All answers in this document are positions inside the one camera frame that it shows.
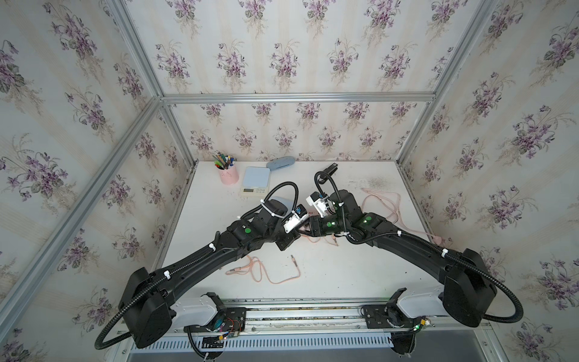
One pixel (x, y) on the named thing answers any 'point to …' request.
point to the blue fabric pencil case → (280, 162)
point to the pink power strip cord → (387, 205)
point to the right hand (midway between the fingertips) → (302, 230)
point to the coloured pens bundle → (223, 161)
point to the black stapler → (331, 169)
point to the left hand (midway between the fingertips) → (296, 229)
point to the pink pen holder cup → (229, 176)
